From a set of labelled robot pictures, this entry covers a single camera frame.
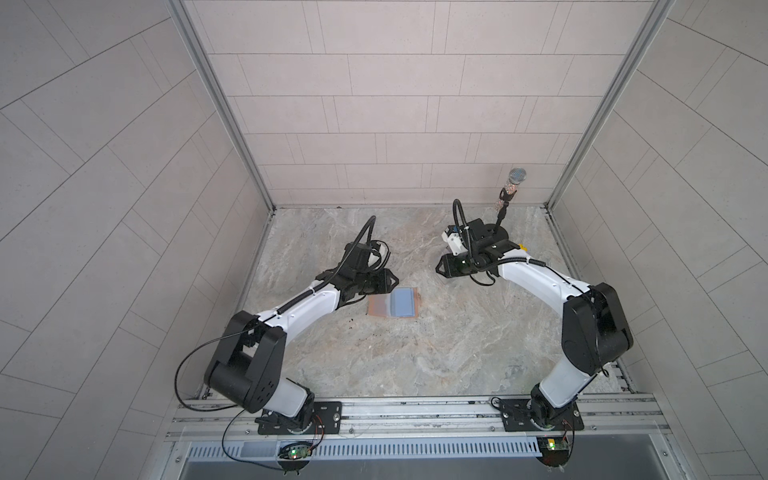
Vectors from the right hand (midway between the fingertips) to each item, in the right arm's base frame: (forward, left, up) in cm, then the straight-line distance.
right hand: (440, 267), depth 88 cm
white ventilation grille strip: (-41, +49, -10) cm, 64 cm away
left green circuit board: (-41, +38, -6) cm, 56 cm away
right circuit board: (-45, -21, -12) cm, 51 cm away
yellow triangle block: (+12, -31, -9) cm, 35 cm away
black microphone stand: (+18, -24, +18) cm, 35 cm away
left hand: (-4, +11, +1) cm, 12 cm away
